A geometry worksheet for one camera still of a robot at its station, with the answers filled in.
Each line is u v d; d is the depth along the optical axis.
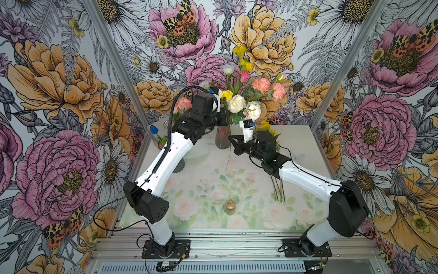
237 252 0.76
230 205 0.78
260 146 0.64
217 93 0.64
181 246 0.75
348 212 0.44
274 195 0.90
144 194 0.43
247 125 0.68
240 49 0.84
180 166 0.96
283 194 0.90
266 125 1.08
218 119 0.65
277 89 0.71
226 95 0.69
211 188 0.93
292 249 0.74
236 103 0.71
